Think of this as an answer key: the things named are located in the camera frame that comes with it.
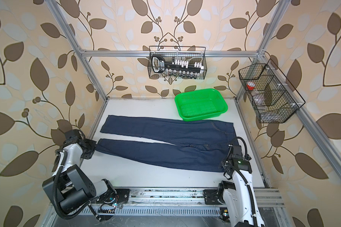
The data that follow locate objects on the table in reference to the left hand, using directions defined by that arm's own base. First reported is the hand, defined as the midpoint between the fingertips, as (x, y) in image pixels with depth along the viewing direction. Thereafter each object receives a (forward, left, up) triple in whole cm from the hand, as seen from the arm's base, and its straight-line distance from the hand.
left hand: (94, 145), depth 84 cm
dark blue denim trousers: (+5, -66, -7) cm, 67 cm away
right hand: (-9, -80, -4) cm, 81 cm away
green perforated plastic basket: (+43, -68, -7) cm, 81 cm away
